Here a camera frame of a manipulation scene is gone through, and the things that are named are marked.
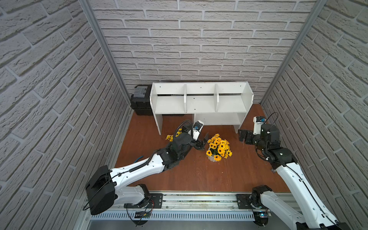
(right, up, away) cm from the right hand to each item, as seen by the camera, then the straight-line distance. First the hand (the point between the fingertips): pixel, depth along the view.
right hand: (248, 130), depth 76 cm
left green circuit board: (-56, -42, -6) cm, 70 cm away
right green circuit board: (+5, -43, -5) cm, 43 cm away
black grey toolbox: (-68, +19, +24) cm, 75 cm away
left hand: (-26, +3, -4) cm, 27 cm away
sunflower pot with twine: (-16, -10, +2) cm, 19 cm away
